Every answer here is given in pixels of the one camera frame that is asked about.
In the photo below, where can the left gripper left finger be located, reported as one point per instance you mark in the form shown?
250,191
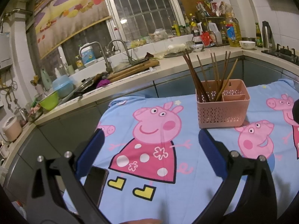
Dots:
45,203

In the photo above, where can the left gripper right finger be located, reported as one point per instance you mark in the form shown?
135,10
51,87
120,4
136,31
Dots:
257,203

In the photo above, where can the brown wooden chopstick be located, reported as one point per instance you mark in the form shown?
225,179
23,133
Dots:
216,75
226,81
206,81
226,61
197,75

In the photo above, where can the barred kitchen window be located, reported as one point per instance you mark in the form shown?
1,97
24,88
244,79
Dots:
137,19

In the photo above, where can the gas stove burners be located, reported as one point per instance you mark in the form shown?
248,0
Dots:
284,53

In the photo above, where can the pink perforated utensil basket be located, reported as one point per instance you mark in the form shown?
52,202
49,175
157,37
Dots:
227,110

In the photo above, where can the steel thermos kettle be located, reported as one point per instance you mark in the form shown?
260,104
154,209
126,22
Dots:
267,36

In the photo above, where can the green glass sauce bottle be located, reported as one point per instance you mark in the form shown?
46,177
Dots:
258,40

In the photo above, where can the white ceramic bowl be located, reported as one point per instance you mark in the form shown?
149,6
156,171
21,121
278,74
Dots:
247,45

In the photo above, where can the beige rice cooker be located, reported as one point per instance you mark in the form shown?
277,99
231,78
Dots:
12,129

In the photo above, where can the large cooking oil bottle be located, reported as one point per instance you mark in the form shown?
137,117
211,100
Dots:
233,30

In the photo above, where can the green plastic bowl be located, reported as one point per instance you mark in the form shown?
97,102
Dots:
50,101

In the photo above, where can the Peppa Pig blue tablecloth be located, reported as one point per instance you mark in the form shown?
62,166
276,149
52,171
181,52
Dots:
157,168

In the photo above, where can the white plastic jug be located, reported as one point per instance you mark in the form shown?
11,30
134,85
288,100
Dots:
215,34

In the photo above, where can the red snack packet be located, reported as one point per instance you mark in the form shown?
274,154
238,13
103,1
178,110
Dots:
206,39

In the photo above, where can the blue lidded plastic container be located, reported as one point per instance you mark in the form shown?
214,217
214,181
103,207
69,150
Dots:
63,85

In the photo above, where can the wooden cutting board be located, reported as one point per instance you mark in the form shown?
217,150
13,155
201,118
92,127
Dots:
116,76

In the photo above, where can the white water heater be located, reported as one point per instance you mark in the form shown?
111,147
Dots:
5,51

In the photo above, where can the chrome sink faucet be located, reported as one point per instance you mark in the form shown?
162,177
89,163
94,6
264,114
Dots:
98,53

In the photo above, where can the blue dish soap container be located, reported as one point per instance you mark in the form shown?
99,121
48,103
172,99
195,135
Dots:
87,54

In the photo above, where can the fruit pattern roller blind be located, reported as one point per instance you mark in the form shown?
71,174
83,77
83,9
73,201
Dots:
56,21

